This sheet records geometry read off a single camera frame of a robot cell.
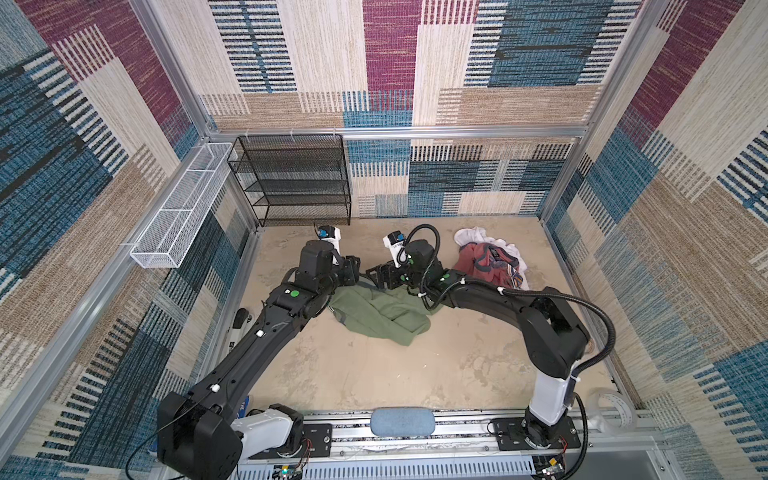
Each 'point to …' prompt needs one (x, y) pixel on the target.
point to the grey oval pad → (402, 422)
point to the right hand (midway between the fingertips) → (378, 270)
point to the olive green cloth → (392, 314)
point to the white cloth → (477, 234)
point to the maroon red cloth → (489, 263)
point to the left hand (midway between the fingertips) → (354, 256)
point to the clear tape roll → (610, 411)
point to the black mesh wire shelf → (294, 179)
